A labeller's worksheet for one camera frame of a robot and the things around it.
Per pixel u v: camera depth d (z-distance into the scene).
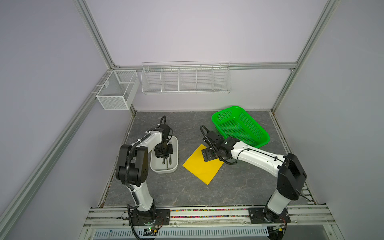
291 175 0.44
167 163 0.91
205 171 0.89
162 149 0.81
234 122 1.12
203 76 0.98
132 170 0.49
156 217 0.73
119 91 0.98
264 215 0.65
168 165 0.92
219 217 0.75
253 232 0.71
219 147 0.62
